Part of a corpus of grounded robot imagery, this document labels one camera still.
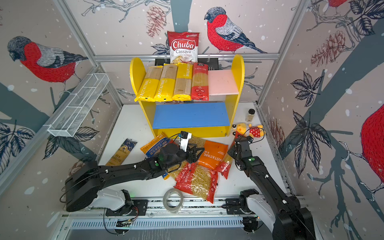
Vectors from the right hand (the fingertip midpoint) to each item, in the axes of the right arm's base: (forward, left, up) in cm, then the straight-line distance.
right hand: (230, 150), depth 85 cm
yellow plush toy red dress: (+16, -10, -1) cm, 19 cm away
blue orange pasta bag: (+1, +48, -3) cm, 48 cm away
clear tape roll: (-30, +31, -4) cm, 44 cm away
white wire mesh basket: (+7, +82, +25) cm, 86 cm away
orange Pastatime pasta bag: (-1, +10, -4) cm, 11 cm away
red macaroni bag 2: (-16, +18, -4) cm, 25 cm away
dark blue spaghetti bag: (-1, +68, -5) cm, 68 cm away
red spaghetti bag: (-10, +4, -2) cm, 11 cm away
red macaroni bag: (-13, +26, -2) cm, 29 cm away
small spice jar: (+31, -18, 0) cm, 36 cm away
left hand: (-6, +17, +12) cm, 22 cm away
